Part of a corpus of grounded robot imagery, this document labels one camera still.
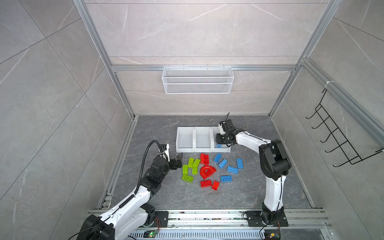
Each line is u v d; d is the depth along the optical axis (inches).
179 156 31.0
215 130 39.9
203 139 40.8
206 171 35.3
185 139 40.9
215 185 32.9
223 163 35.6
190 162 36.3
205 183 32.9
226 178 33.8
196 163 35.7
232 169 34.9
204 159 36.5
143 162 22.9
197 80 39.6
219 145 38.4
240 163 36.2
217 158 36.7
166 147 28.6
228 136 29.6
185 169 35.5
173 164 28.7
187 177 33.9
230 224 28.7
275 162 20.8
